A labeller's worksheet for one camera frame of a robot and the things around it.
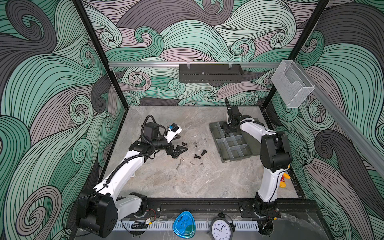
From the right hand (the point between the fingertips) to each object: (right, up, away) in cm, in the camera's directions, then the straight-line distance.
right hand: (226, 128), depth 99 cm
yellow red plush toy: (+24, -28, -22) cm, 43 cm away
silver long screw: (-32, -22, -9) cm, 40 cm away
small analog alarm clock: (-10, -43, -32) cm, 55 cm away
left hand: (-29, -5, -23) cm, 37 cm away
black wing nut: (-29, -11, -1) cm, 31 cm away
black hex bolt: (-16, -15, -6) cm, 23 cm away
